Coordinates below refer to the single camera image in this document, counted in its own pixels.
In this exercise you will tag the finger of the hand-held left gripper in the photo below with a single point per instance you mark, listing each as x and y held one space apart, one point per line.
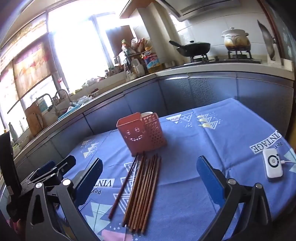
47 166
68 162

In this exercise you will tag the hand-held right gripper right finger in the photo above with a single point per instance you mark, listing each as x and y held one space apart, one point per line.
208 179

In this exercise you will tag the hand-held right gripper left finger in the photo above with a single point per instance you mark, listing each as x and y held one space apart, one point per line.
89 180

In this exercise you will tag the bundle of wooden chopsticks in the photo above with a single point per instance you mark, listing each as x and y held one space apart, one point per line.
143 192

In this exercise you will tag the pink plastic utensil holder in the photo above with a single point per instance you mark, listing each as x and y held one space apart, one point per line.
131 136

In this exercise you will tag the blue printed tablecloth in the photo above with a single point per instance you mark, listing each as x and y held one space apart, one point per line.
185 150

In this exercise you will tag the wooden cutting board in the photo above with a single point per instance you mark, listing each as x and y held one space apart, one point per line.
33 120

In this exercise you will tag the white pocket router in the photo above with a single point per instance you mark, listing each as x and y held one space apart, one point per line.
272 168

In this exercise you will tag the metal kitchen faucet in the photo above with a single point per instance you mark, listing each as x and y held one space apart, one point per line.
61 92
45 96

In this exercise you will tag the grey kitchen countertop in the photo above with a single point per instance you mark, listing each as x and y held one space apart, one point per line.
208 69

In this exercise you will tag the kitchen window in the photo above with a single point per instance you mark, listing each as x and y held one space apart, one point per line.
76 51

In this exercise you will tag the white plastic jug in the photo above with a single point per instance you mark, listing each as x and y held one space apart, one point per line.
136 68

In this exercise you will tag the black gas stove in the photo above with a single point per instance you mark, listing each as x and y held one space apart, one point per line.
222 60

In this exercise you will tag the cooking oil bottle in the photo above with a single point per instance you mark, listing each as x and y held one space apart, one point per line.
151 62

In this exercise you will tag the black frying pan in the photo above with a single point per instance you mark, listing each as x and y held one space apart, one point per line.
194 48

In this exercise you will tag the hanging metal wok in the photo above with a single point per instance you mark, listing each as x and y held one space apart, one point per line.
266 41

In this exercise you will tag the range hood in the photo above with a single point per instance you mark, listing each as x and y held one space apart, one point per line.
208 9

